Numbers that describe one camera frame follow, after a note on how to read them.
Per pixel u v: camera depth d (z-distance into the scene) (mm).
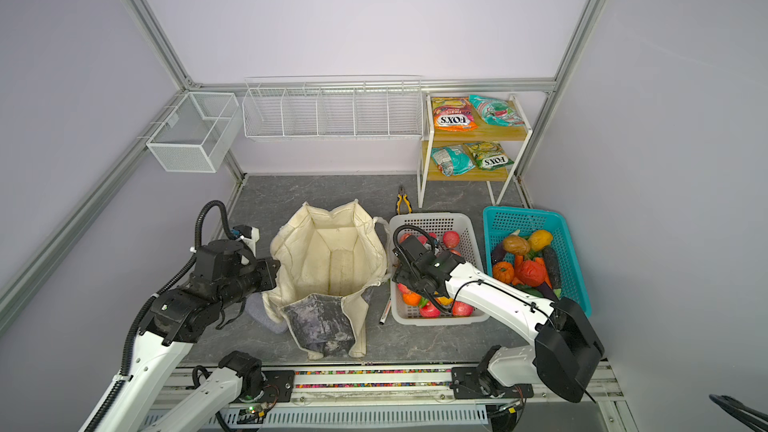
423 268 621
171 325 443
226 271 512
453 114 866
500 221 991
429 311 807
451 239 954
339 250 956
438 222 965
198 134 993
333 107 995
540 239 939
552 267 888
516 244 916
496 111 861
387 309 853
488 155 1013
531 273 826
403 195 1122
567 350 407
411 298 826
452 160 991
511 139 862
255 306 595
